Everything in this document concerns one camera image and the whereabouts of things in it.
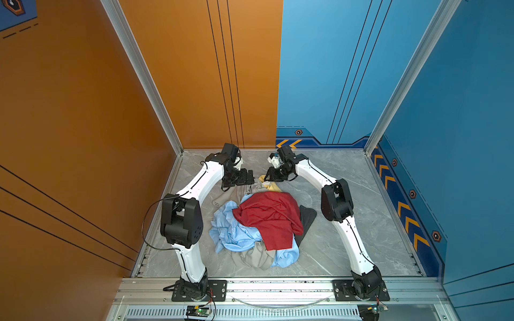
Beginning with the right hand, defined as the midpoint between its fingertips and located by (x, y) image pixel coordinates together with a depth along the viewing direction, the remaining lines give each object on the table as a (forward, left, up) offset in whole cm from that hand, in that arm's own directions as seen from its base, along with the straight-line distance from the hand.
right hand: (265, 179), depth 102 cm
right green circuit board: (-55, -37, -6) cm, 67 cm away
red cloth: (-24, -4, +8) cm, 26 cm away
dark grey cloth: (-20, -19, -1) cm, 28 cm away
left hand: (-7, +9, +9) cm, 15 cm away
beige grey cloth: (-39, +3, +4) cm, 39 cm away
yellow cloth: (-7, -3, +3) cm, 8 cm away
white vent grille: (-56, +6, -5) cm, 56 cm away
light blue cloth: (-31, +14, +5) cm, 34 cm away
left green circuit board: (-55, +25, -5) cm, 61 cm away
